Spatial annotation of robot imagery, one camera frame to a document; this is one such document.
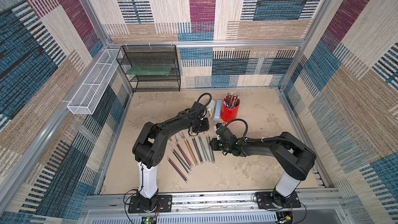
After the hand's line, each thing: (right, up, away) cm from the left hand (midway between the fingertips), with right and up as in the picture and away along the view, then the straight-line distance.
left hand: (210, 128), depth 94 cm
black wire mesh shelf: (-37, +46, +7) cm, 60 cm away
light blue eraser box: (+4, +6, +6) cm, 9 cm away
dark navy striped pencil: (-10, -8, 0) cm, 13 cm away
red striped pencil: (-18, -20, -11) cm, 28 cm away
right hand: (+1, -10, -2) cm, 10 cm away
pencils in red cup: (+12, +16, +1) cm, 20 cm away
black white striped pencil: (-17, -17, -8) cm, 26 cm away
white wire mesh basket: (-73, +16, -3) cm, 75 cm away
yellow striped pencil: (-8, -18, -9) cm, 22 cm away
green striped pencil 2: (-5, -12, -3) cm, 13 cm away
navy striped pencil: (-16, -16, -7) cm, 24 cm away
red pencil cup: (+11, +7, +5) cm, 14 cm away
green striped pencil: (-1, -8, -1) cm, 8 cm away
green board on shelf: (-39, +35, 0) cm, 52 cm away
